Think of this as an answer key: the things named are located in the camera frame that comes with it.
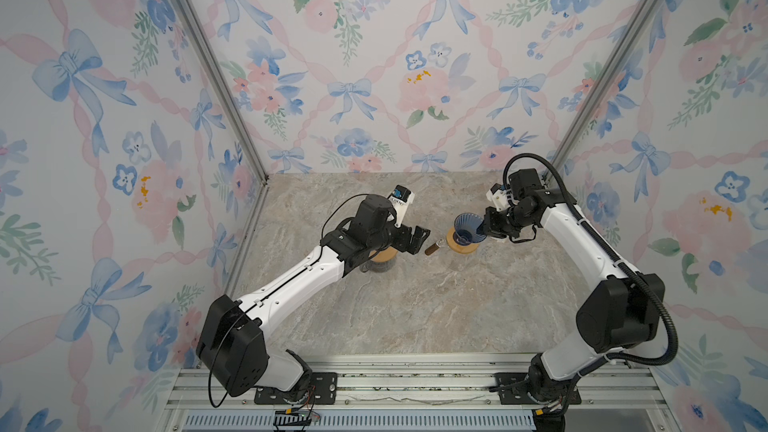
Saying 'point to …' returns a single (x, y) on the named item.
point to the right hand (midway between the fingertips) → (479, 228)
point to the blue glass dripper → (466, 229)
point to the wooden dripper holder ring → (384, 256)
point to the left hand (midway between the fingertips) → (416, 222)
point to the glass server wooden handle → (432, 248)
